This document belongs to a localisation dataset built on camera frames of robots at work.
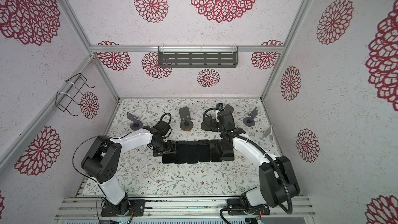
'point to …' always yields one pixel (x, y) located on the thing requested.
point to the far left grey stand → (136, 125)
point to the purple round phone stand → (249, 121)
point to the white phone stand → (267, 137)
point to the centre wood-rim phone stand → (186, 124)
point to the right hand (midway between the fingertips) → (216, 117)
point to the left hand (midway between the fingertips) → (170, 155)
